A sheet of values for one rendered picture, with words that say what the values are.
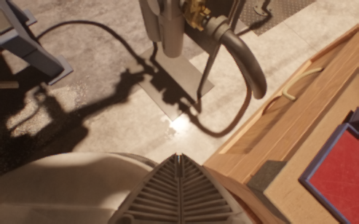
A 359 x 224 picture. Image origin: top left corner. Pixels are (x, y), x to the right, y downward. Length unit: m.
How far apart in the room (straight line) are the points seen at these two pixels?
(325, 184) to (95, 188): 0.37
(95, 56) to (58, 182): 0.72
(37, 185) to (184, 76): 0.66
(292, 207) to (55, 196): 0.39
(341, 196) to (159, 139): 0.57
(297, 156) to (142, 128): 0.59
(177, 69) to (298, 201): 0.70
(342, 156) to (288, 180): 0.08
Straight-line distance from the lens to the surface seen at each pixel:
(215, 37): 0.33
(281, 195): 0.23
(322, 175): 0.26
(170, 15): 0.39
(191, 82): 0.75
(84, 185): 0.36
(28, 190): 0.43
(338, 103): 0.32
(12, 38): 0.86
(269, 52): 1.04
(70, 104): 0.88
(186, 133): 0.66
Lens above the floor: 0.66
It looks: 73 degrees down
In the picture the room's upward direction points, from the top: 5 degrees clockwise
